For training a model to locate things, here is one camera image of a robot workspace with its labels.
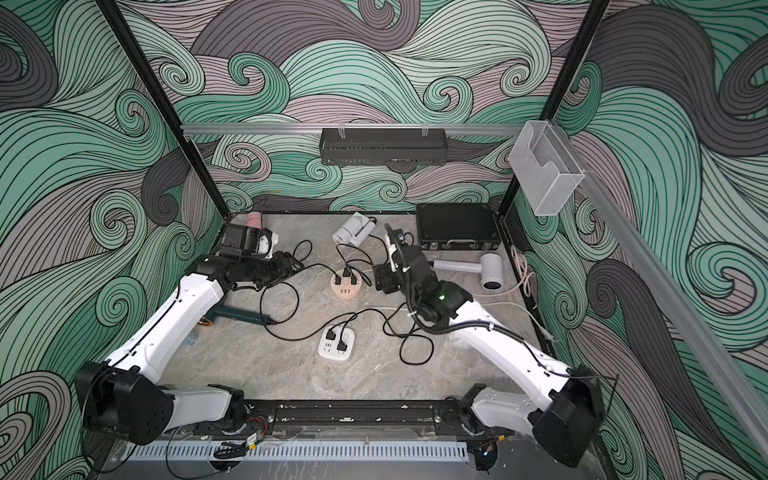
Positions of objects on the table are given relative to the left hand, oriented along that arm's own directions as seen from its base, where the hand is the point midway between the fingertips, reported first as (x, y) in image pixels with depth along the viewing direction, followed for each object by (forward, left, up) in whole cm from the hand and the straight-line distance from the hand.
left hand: (296, 266), depth 79 cm
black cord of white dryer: (+14, -20, -21) cm, 32 cm away
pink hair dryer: (+35, +28, -19) cm, 49 cm away
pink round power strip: (+3, -12, -19) cm, 22 cm away
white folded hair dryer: (+28, -13, -17) cm, 35 cm away
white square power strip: (-15, -8, -19) cm, 26 cm away
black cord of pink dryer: (+7, -9, -18) cm, 21 cm away
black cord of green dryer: (-4, +5, -21) cm, 22 cm away
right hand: (-1, -23, +3) cm, 23 cm away
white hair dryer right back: (+11, -60, -16) cm, 63 cm away
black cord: (-14, -33, -21) cm, 41 cm away
